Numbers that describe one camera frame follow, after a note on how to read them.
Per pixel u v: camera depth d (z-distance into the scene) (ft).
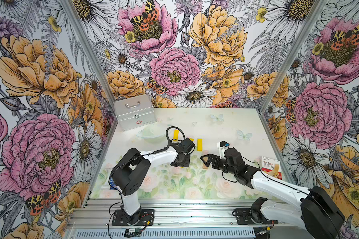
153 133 3.54
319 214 1.33
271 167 2.86
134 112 3.32
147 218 2.42
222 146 2.51
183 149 2.38
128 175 1.56
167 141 2.28
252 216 2.21
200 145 3.37
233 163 2.12
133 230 2.32
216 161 2.40
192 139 3.44
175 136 3.48
